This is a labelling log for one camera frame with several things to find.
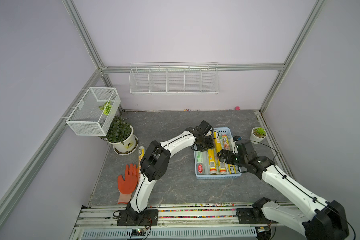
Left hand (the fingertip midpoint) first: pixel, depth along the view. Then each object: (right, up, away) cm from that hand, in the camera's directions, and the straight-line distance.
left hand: (214, 148), depth 89 cm
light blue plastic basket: (+3, -9, -7) cm, 12 cm away
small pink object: (+26, +29, +35) cm, 52 cm away
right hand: (+4, -2, -7) cm, 8 cm away
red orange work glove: (-51, -20, -5) cm, 55 cm away
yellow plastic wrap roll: (+9, 0, +7) cm, 12 cm away
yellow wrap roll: (-2, -10, -9) cm, 14 cm away
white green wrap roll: (-5, -7, 0) cm, 9 cm away
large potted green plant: (-56, +9, -1) cm, 57 cm away
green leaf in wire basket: (-62, +24, -7) cm, 66 cm away
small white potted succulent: (+29, +8, +7) cm, 31 cm away
